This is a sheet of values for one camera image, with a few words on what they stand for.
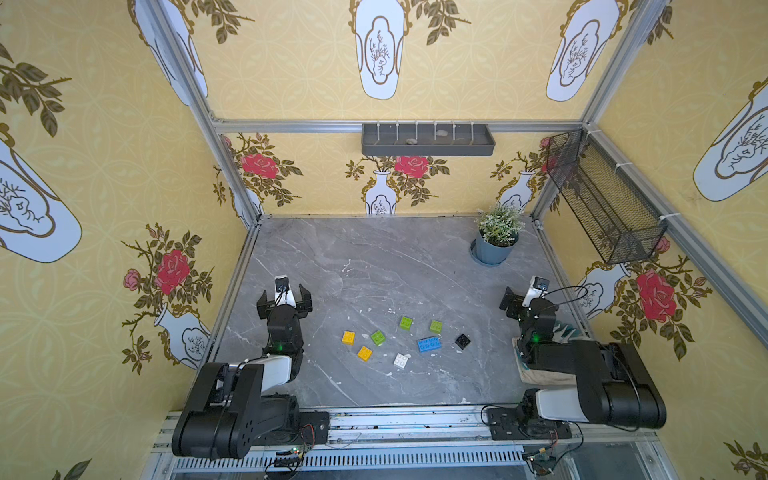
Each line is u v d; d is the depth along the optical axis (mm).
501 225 948
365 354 853
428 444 720
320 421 747
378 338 877
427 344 871
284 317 672
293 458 715
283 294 726
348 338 877
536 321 694
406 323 901
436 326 903
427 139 915
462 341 867
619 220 834
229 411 420
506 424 737
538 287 781
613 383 445
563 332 881
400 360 834
